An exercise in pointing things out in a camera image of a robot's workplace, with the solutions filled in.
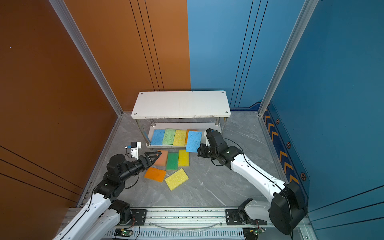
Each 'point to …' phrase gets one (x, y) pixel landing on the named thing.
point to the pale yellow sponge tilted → (176, 179)
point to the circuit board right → (252, 233)
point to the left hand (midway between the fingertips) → (159, 155)
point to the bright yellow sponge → (183, 158)
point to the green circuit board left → (123, 232)
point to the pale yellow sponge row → (180, 137)
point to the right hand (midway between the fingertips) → (196, 149)
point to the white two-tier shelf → (196, 110)
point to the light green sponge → (168, 136)
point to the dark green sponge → (172, 161)
